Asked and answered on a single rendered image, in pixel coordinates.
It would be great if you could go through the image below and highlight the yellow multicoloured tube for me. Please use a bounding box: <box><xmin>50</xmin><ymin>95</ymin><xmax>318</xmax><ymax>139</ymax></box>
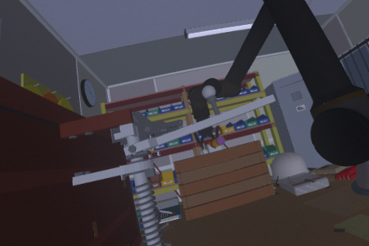
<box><xmin>209</xmin><ymin>134</ymin><xmax>227</xmax><ymax>149</ymax></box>

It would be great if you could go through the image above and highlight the white hinge bracket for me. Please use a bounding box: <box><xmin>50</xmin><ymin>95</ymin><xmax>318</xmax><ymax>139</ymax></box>
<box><xmin>109</xmin><ymin>123</ymin><xmax>137</xmax><ymax>147</ymax></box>

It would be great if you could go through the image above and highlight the teal book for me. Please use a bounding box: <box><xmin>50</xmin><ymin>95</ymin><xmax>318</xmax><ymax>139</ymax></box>
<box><xmin>157</xmin><ymin>204</ymin><xmax>183</xmax><ymax>224</ymax></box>

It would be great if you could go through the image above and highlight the brown wooden crate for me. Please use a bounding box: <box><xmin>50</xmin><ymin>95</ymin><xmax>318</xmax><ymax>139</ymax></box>
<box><xmin>173</xmin><ymin>139</ymin><xmax>277</xmax><ymax>222</ymax></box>

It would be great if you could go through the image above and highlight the round wall clock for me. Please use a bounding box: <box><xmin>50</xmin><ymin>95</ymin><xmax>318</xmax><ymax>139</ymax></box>
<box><xmin>80</xmin><ymin>77</ymin><xmax>97</xmax><ymax>108</ymax></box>

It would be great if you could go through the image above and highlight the white locking bar handle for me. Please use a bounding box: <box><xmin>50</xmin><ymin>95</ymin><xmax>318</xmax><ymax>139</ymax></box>
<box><xmin>125</xmin><ymin>93</ymin><xmax>277</xmax><ymax>156</ymax></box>

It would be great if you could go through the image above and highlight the ceiling light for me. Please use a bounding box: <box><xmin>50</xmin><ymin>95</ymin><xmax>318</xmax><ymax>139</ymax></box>
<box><xmin>184</xmin><ymin>22</ymin><xmax>256</xmax><ymax>40</ymax></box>

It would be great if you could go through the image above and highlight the yellow wall board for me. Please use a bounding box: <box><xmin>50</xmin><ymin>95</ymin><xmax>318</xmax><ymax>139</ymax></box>
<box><xmin>20</xmin><ymin>73</ymin><xmax>76</xmax><ymax>113</ymax></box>

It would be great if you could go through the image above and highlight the olive green mat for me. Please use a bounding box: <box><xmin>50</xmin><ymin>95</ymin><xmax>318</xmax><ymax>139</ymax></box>
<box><xmin>333</xmin><ymin>212</ymin><xmax>369</xmax><ymax>235</ymax></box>

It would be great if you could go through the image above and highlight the white flat tray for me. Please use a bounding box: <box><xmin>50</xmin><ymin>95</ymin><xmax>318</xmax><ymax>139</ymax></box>
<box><xmin>277</xmin><ymin>172</ymin><xmax>331</xmax><ymax>197</ymax></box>

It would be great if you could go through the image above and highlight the white ball knob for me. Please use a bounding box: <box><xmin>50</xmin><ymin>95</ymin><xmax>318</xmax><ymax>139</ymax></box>
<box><xmin>201</xmin><ymin>84</ymin><xmax>222</xmax><ymax>116</ymax></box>

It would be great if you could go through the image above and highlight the grey coil spring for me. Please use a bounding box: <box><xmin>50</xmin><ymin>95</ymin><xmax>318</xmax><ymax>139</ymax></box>
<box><xmin>133</xmin><ymin>170</ymin><xmax>165</xmax><ymax>246</ymax></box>

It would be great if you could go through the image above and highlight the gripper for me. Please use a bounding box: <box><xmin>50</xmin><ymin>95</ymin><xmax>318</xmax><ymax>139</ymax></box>
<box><xmin>194</xmin><ymin>125</ymin><xmax>216</xmax><ymax>145</ymax></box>

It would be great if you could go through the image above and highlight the white cam bar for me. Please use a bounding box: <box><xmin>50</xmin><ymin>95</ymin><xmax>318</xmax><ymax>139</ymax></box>
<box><xmin>71</xmin><ymin>161</ymin><xmax>157</xmax><ymax>187</ymax></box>

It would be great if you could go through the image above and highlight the grey metal cabinet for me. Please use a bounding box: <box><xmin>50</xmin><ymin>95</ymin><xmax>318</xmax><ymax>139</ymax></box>
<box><xmin>264</xmin><ymin>72</ymin><xmax>333</xmax><ymax>170</ymax></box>

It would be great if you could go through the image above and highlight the red flat box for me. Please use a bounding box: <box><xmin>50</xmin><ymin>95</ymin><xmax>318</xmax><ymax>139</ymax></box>
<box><xmin>335</xmin><ymin>165</ymin><xmax>359</xmax><ymax>181</ymax></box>

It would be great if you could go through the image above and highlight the yellow red shelf unit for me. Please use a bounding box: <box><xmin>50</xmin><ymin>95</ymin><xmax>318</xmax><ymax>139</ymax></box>
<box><xmin>100</xmin><ymin>69</ymin><xmax>285</xmax><ymax>202</ymax></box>

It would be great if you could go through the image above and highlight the dark grey catch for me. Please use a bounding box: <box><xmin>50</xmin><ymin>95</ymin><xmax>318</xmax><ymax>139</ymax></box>
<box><xmin>131</xmin><ymin>110</ymin><xmax>185</xmax><ymax>141</ymax></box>

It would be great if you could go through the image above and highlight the white hard hat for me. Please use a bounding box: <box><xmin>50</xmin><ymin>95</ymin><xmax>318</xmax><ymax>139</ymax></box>
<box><xmin>270</xmin><ymin>151</ymin><xmax>310</xmax><ymax>185</ymax></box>

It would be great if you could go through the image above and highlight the red tool safe body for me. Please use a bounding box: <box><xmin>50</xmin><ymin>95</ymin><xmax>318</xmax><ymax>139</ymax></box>
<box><xmin>0</xmin><ymin>75</ymin><xmax>143</xmax><ymax>246</ymax></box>

